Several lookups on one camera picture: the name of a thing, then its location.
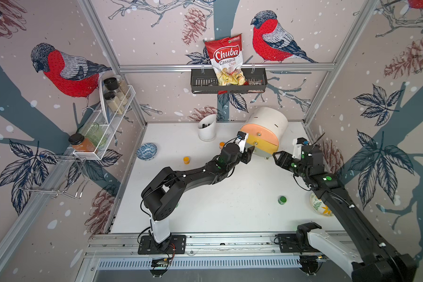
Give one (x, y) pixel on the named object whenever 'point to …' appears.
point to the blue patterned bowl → (147, 151)
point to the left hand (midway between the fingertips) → (253, 142)
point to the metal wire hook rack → (67, 175)
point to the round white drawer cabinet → (273, 118)
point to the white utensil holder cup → (207, 128)
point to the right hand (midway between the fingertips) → (276, 153)
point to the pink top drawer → (259, 130)
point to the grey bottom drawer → (258, 151)
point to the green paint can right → (282, 200)
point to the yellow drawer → (261, 144)
